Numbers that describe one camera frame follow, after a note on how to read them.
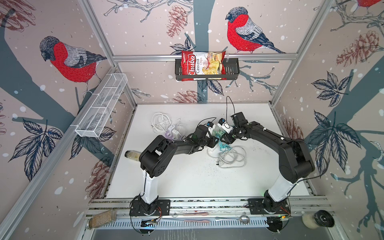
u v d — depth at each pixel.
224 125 0.81
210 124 0.85
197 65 0.88
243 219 0.69
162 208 0.73
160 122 1.08
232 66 0.95
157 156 0.51
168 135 0.98
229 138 0.81
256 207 0.73
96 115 0.74
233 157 0.91
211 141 0.83
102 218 0.67
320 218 0.61
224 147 0.92
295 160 0.47
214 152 0.93
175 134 0.93
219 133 0.95
